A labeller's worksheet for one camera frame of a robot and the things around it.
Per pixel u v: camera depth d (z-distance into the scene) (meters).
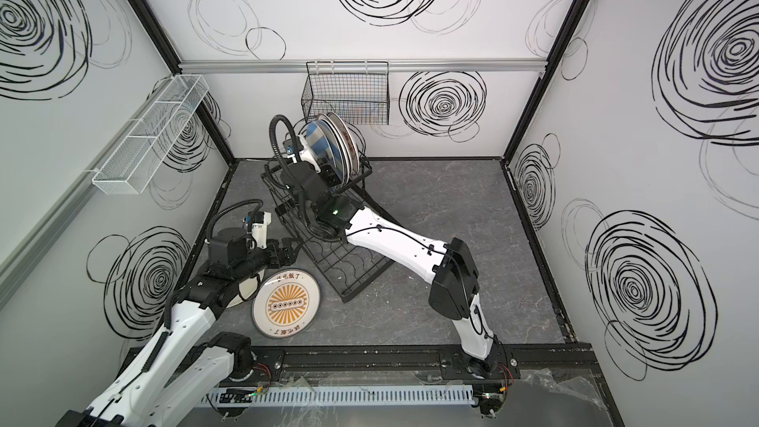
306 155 0.62
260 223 0.70
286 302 0.84
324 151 0.74
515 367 0.74
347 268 0.91
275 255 0.68
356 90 0.97
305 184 0.51
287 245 0.71
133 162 0.74
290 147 0.55
